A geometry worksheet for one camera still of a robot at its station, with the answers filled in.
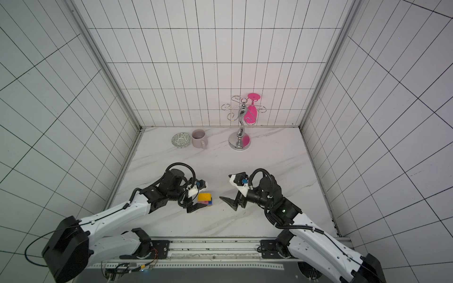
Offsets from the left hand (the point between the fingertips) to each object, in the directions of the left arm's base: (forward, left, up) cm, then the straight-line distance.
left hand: (199, 196), depth 80 cm
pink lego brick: (-2, -3, -1) cm, 4 cm away
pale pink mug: (+35, +4, -1) cm, 36 cm away
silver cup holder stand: (+39, -21, -7) cm, 45 cm away
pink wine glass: (+37, -25, +19) cm, 49 cm away
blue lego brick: (-2, -5, -5) cm, 7 cm away
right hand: (+1, -13, +14) cm, 19 cm away
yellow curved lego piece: (-1, -3, +1) cm, 3 cm away
